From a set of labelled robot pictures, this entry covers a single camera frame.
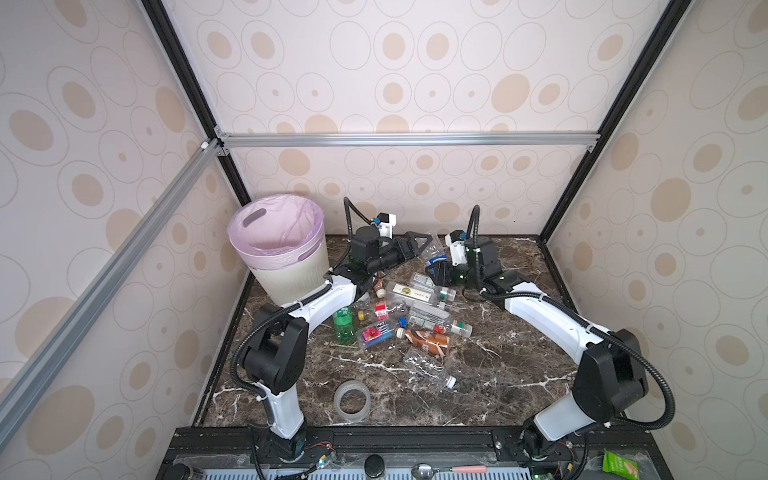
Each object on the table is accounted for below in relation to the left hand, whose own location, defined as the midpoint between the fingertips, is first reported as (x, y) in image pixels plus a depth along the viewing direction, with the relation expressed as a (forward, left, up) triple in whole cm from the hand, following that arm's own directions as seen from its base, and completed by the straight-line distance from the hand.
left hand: (433, 240), depth 77 cm
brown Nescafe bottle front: (-17, -1, -26) cm, 31 cm away
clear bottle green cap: (-11, -9, -28) cm, 31 cm away
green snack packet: (-46, -42, -27) cm, 68 cm away
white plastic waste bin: (-4, +42, -13) cm, 44 cm away
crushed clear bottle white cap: (-22, +4, -28) cm, 36 cm away
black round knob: (-47, +14, -18) cm, 53 cm away
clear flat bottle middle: (-6, -1, -27) cm, 27 cm away
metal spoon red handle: (-48, +3, -31) cm, 57 cm away
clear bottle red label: (-6, +15, -25) cm, 30 cm away
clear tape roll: (-29, +22, -26) cm, 45 cm away
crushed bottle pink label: (-14, +16, -25) cm, 33 cm away
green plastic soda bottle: (-11, +25, -27) cm, 39 cm away
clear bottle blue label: (-1, -1, -6) cm, 6 cm away
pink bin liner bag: (+16, +49, -12) cm, 53 cm away
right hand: (-1, -2, -11) cm, 11 cm away
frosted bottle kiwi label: (-1, +3, -26) cm, 26 cm away
